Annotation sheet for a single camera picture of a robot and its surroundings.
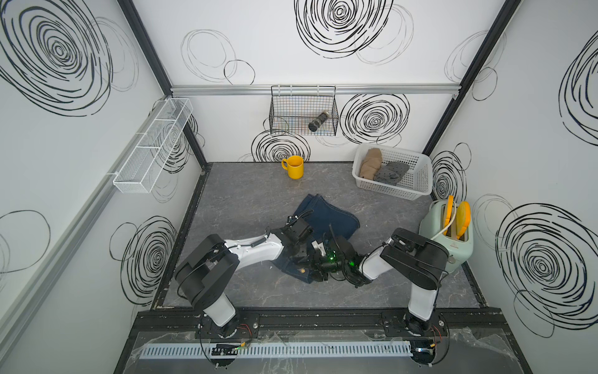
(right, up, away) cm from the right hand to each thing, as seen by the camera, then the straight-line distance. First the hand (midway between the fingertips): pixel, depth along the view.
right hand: (297, 271), depth 81 cm
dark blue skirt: (+10, +17, +21) cm, 29 cm away
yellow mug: (-2, +39, +28) cm, 48 cm away
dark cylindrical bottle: (+9, +56, +11) cm, 58 cm away
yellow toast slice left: (+50, +21, -5) cm, 54 cm away
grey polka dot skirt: (+39, +35, +16) cm, 55 cm away
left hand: (+1, +5, +9) cm, 10 cm away
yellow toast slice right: (+55, +19, -5) cm, 58 cm away
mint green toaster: (+52, +17, -3) cm, 55 cm away
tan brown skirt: (+36, +41, +31) cm, 63 cm away
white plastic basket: (+58, +32, +32) cm, 74 cm away
